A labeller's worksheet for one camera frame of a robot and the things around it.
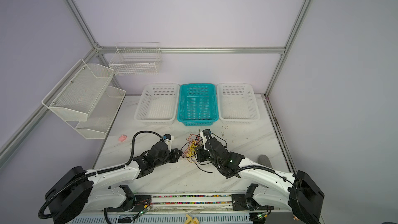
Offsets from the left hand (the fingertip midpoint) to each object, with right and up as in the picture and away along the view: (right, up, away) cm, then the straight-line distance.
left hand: (181, 153), depth 84 cm
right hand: (+7, +4, -7) cm, 11 cm away
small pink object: (-39, +6, +11) cm, 41 cm away
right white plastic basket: (+37, +29, +31) cm, 56 cm away
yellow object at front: (+6, -26, -16) cm, 31 cm away
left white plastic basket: (-22, +28, +31) cm, 48 cm away
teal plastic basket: (+8, +28, +31) cm, 42 cm away
